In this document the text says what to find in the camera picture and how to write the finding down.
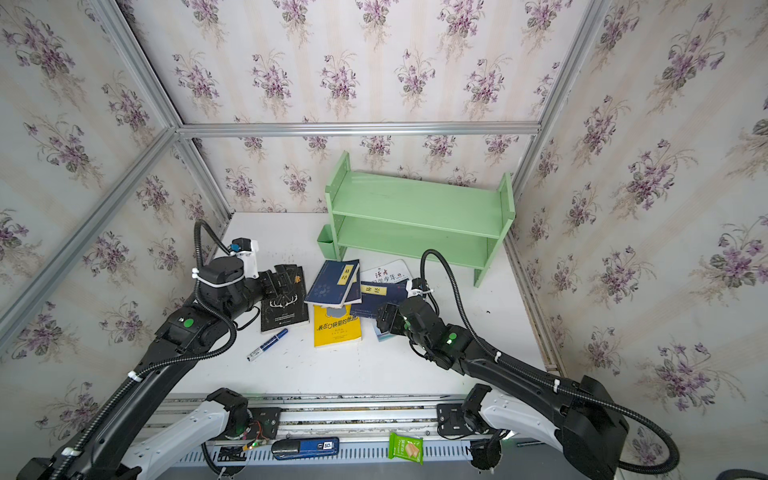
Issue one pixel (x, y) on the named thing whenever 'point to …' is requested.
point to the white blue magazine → (393, 271)
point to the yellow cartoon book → (329, 330)
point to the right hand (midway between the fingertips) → (384, 313)
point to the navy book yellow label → (376, 293)
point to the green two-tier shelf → (455, 223)
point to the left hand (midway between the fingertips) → (282, 265)
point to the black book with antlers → (285, 304)
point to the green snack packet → (406, 448)
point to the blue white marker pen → (267, 344)
